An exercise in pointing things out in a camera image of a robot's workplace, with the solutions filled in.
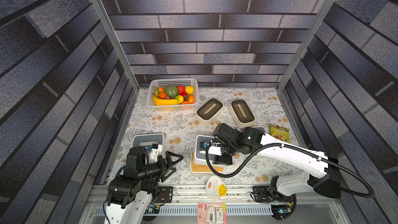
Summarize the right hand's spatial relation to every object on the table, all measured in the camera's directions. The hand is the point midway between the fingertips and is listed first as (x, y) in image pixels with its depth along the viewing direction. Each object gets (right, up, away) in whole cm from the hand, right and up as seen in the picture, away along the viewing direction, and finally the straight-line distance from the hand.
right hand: (213, 153), depth 71 cm
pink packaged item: (-1, -25, -4) cm, 26 cm away
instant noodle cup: (+1, -15, -3) cm, 15 cm away
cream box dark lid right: (+21, +16, +27) cm, 37 cm away
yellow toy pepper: (-14, +33, +39) cm, 53 cm away
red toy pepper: (-20, +33, +40) cm, 55 cm away
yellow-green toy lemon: (-20, +27, +32) cm, 46 cm away
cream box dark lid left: (-1, +18, +29) cm, 34 cm away
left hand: (-15, -2, -7) cm, 16 cm away
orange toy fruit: (-13, +26, +35) cm, 46 cm away
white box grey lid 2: (+30, +8, +22) cm, 38 cm away
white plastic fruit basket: (-26, +30, +35) cm, 53 cm away
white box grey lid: (-37, +2, +19) cm, 42 cm away
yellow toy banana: (-32, +24, +29) cm, 49 cm away
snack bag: (+42, +5, +20) cm, 47 cm away
